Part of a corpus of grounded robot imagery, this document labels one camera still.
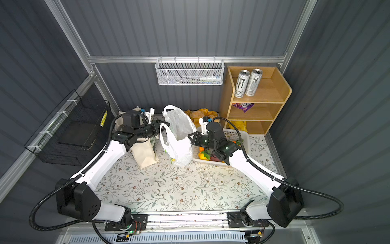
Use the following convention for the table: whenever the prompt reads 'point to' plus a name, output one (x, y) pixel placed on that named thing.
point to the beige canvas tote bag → (143, 150)
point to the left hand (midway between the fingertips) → (169, 125)
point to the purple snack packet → (245, 106)
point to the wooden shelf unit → (259, 112)
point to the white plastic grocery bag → (175, 138)
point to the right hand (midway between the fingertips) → (188, 137)
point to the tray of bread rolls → (196, 114)
